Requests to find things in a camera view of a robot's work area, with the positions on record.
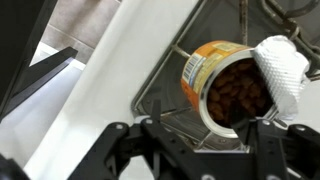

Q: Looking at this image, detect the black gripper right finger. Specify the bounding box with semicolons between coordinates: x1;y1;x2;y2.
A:
229;103;320;180

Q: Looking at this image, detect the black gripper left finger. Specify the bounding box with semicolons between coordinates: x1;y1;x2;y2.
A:
68;99;204;180

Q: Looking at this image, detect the orange bean can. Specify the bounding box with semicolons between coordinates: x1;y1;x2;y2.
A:
180;34;311;139

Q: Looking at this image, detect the white stove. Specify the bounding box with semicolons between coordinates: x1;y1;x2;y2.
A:
23;0;320;180

